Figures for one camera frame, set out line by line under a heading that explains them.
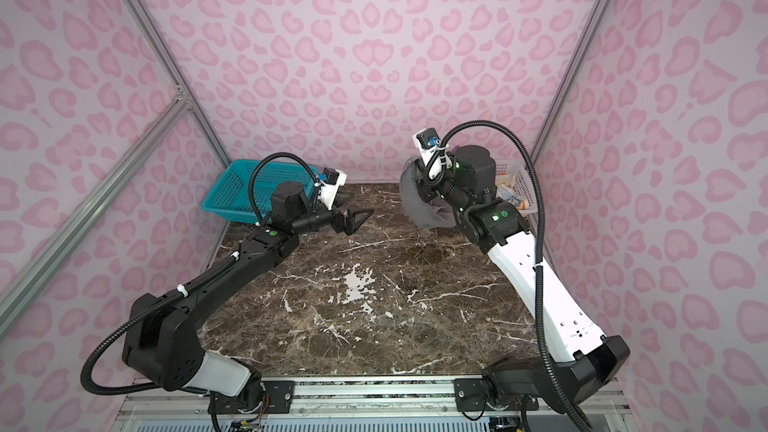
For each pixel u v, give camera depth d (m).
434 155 0.52
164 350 0.42
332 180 0.66
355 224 0.70
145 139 0.78
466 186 0.49
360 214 0.70
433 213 0.79
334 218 0.68
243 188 1.17
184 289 0.45
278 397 0.73
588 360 0.37
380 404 0.73
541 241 0.45
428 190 0.60
